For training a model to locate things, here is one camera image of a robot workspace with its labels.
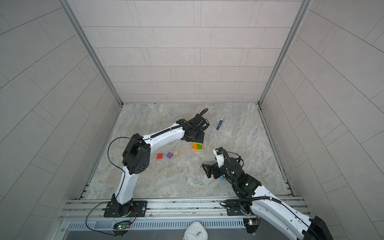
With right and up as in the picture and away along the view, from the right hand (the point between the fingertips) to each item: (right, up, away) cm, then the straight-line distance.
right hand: (208, 164), depth 78 cm
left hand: (-2, +12, +12) cm, 17 cm away
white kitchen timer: (-7, -25, -14) cm, 29 cm away
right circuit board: (+19, -24, -10) cm, 33 cm away
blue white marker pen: (+10, +20, +26) cm, 35 cm away
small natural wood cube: (-19, +3, +11) cm, 22 cm away
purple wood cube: (-23, +2, +11) cm, 25 cm away
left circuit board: (-39, -22, -14) cm, 47 cm away
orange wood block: (-8, +7, +12) cm, 16 cm away
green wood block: (-5, +6, +13) cm, 15 cm away
